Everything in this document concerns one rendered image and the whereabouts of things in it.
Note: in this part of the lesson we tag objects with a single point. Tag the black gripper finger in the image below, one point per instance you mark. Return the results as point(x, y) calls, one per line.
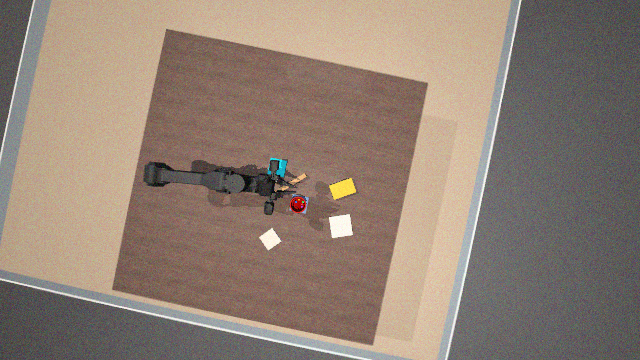
point(280, 181)
point(279, 193)

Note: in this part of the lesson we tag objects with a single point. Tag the red translucent cup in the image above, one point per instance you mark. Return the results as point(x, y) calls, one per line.
point(293, 205)

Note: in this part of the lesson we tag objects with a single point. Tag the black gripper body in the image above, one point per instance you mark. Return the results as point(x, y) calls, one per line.
point(269, 204)

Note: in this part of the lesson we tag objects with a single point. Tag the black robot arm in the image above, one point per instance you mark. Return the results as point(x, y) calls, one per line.
point(222, 180)

